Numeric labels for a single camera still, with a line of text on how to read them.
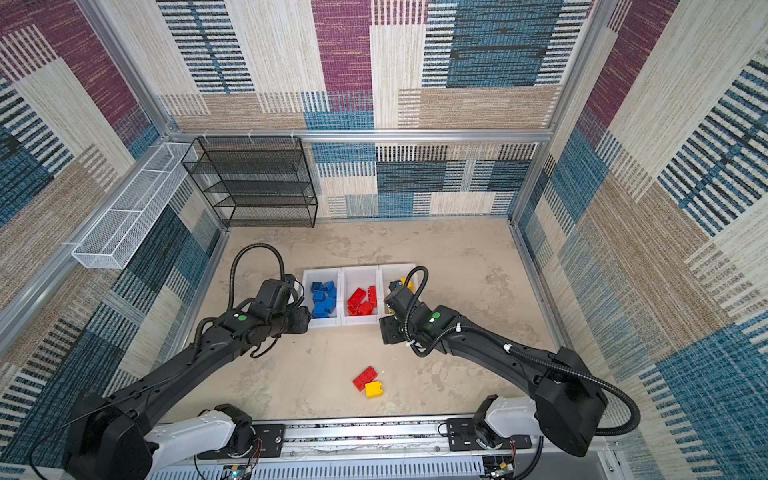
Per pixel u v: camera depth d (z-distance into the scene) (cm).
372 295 96
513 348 46
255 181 109
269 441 73
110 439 39
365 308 93
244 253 67
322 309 92
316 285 99
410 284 73
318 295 102
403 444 73
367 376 82
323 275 103
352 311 92
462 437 73
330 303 96
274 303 64
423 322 60
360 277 102
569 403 41
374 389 79
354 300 96
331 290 99
